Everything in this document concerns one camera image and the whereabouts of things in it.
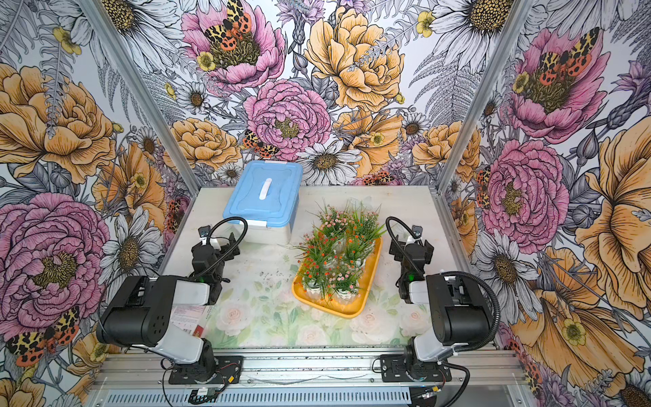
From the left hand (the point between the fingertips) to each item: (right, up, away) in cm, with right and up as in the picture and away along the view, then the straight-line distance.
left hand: (221, 242), depth 93 cm
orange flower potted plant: (+51, +5, -2) cm, 51 cm away
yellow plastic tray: (+47, -21, -8) cm, 52 cm away
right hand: (+68, 0, +1) cm, 68 cm away
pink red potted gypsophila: (+36, -3, -12) cm, 38 cm away
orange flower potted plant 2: (+45, -6, -14) cm, 47 cm away
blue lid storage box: (+15, +18, +3) cm, 23 cm away
